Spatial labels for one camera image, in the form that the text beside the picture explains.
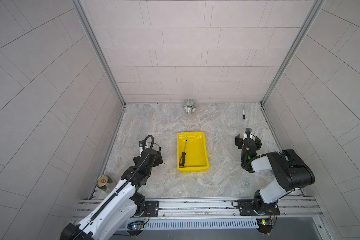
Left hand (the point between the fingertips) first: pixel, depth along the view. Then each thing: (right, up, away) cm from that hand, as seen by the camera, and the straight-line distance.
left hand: (156, 152), depth 83 cm
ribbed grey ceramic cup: (+19, +27, +26) cm, 42 cm away
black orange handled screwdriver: (+15, -5, +1) cm, 16 cm away
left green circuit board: (-4, -28, -19) cm, 34 cm away
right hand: (+55, +9, +10) cm, 56 cm away
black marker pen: (+59, +20, +25) cm, 67 cm away
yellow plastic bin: (+23, -4, +4) cm, 23 cm away
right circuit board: (+54, -30, -15) cm, 63 cm away
